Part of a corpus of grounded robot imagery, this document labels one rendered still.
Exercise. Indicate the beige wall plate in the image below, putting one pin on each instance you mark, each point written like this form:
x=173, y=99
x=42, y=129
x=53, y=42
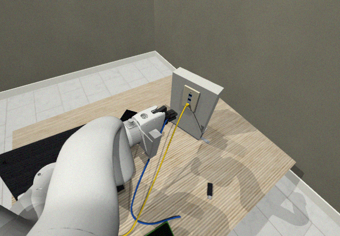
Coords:
x=192, y=99

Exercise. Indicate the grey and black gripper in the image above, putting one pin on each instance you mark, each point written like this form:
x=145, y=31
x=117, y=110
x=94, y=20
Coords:
x=153, y=118

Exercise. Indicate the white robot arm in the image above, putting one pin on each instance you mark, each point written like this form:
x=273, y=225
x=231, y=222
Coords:
x=77, y=195

